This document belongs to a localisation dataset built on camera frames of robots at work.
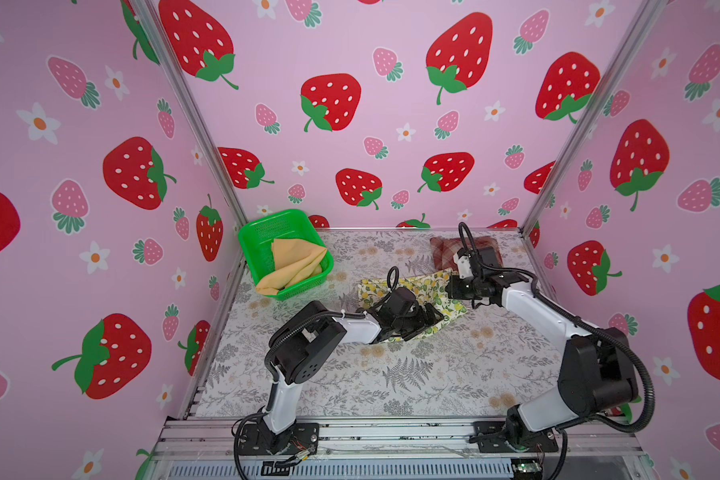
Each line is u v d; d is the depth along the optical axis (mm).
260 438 646
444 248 1120
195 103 843
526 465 713
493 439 730
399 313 748
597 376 437
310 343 515
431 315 835
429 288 970
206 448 731
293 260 1031
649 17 690
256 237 1129
